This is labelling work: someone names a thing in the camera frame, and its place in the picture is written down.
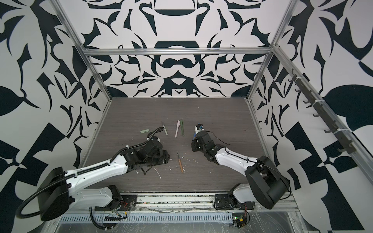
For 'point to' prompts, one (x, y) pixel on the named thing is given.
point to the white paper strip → (160, 177)
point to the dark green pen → (182, 127)
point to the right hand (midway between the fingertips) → (194, 139)
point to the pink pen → (177, 127)
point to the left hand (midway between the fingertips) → (168, 155)
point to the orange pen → (180, 163)
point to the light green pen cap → (144, 131)
